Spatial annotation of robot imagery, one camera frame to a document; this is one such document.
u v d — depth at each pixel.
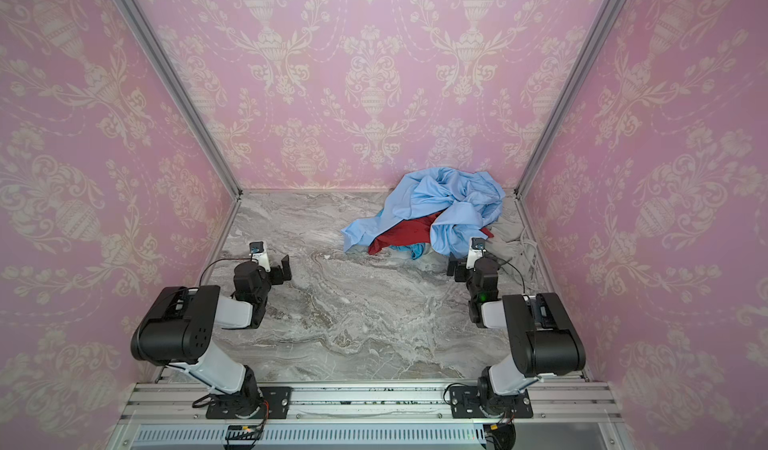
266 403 0.74
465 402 0.73
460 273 0.85
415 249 0.97
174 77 0.87
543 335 0.46
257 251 0.83
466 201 1.02
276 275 0.87
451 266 0.86
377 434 0.78
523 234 1.03
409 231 0.99
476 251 0.81
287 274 0.90
